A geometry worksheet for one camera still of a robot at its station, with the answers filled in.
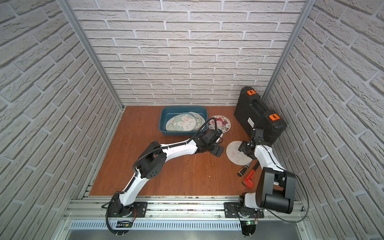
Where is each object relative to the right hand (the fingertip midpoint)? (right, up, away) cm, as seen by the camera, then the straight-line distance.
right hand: (246, 149), depth 90 cm
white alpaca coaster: (-49, +15, +17) cm, 54 cm away
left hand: (-16, +2, +2) cm, 16 cm away
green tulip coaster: (-28, +18, +20) cm, 39 cm away
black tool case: (0, +22, -4) cm, 23 cm away
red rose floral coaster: (-11, +16, +20) cm, 28 cm away
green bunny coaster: (-42, +17, +17) cm, 48 cm away
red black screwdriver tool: (-1, -16, -8) cm, 18 cm away
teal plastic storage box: (-54, +25, +23) cm, 64 cm away
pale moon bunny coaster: (-6, -5, +4) cm, 9 cm away
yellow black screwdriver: (-4, -11, -4) cm, 13 cm away
